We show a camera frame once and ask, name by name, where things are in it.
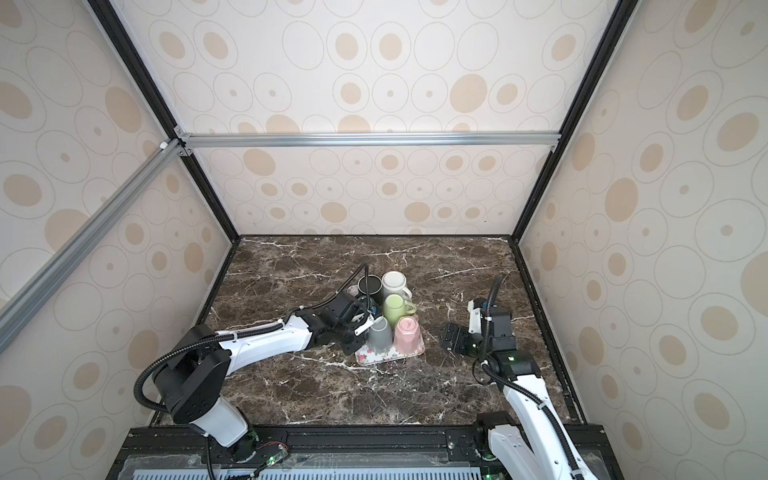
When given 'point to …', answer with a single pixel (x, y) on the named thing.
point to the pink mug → (407, 336)
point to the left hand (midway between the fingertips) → (372, 336)
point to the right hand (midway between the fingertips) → (463, 333)
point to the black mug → (375, 287)
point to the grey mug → (380, 337)
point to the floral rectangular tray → (367, 356)
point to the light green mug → (395, 306)
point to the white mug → (394, 282)
